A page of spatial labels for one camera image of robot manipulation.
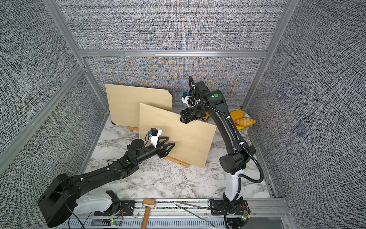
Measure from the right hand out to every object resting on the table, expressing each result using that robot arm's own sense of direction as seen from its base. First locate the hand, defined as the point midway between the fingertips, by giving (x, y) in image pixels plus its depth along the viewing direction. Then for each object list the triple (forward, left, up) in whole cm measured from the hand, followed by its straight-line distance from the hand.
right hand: (188, 114), depth 74 cm
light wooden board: (-10, -3, -10) cm, 14 cm away
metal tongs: (-37, +4, -30) cm, 48 cm away
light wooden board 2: (+18, +41, -9) cm, 46 cm away
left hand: (-11, +7, -9) cm, 16 cm away
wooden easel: (+11, +40, -29) cm, 51 cm away
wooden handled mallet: (-37, +21, -29) cm, 51 cm away
